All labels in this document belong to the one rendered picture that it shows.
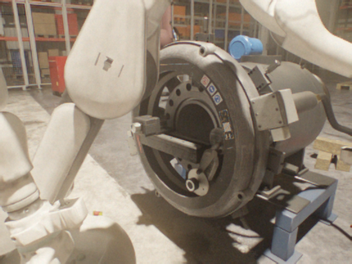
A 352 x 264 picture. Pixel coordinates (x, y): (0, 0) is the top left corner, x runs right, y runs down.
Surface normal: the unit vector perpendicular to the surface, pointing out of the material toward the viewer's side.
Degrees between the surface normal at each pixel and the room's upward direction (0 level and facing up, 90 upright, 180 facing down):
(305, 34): 89
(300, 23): 80
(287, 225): 90
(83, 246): 73
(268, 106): 90
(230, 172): 90
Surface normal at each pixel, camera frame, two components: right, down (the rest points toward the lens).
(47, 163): -0.09, 0.29
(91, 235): -0.08, 0.00
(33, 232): 0.41, 0.12
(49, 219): 0.14, 0.22
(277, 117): -0.75, 0.19
